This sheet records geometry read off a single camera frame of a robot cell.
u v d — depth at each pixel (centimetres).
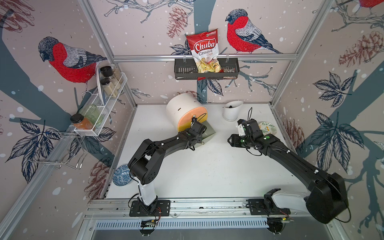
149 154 48
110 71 79
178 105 92
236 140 74
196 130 73
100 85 75
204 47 80
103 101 67
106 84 76
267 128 104
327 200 39
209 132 97
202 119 84
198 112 86
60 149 56
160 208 73
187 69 95
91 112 73
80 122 60
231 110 103
